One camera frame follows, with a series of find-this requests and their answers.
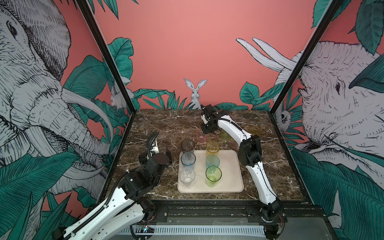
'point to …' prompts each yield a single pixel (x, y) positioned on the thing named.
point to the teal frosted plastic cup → (212, 160)
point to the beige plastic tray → (231, 165)
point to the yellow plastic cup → (254, 129)
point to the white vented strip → (201, 231)
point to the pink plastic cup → (200, 137)
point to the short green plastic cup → (225, 136)
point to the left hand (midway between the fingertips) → (159, 149)
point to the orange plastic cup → (212, 147)
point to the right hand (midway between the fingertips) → (202, 129)
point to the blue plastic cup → (188, 159)
